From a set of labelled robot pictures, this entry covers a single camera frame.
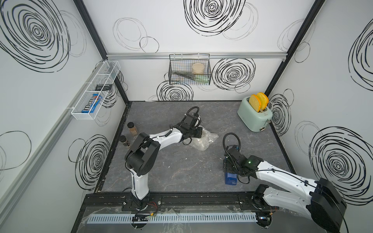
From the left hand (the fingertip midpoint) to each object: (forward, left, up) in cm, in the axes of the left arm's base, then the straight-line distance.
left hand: (201, 132), depth 93 cm
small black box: (+10, +54, +27) cm, 61 cm away
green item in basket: (+30, 0, +20) cm, 36 cm away
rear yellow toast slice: (+16, -39, +15) cm, 45 cm away
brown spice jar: (+1, +45, -1) cm, 45 cm away
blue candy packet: (-4, +57, +27) cm, 63 cm away
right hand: (-20, -16, -5) cm, 26 cm away
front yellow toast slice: (+15, -34, +13) cm, 40 cm away
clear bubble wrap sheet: (-9, 0, +2) cm, 9 cm away
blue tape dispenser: (-27, -15, -4) cm, 31 cm away
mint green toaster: (+6, -34, +6) cm, 35 cm away
